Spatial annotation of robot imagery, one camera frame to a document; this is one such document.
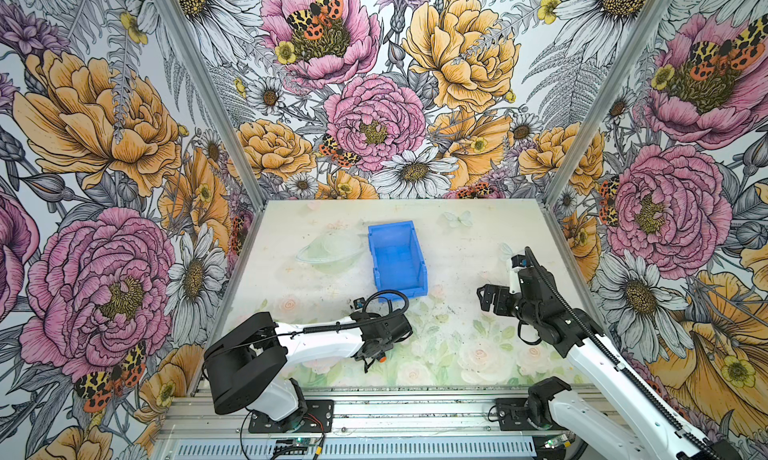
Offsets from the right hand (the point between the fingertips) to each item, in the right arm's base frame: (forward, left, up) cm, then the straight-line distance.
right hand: (493, 302), depth 80 cm
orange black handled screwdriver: (-10, +29, -11) cm, 33 cm away
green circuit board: (-27, +48, -13) cm, 57 cm away
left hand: (-6, +32, -13) cm, 35 cm away
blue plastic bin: (+24, +25, -13) cm, 37 cm away
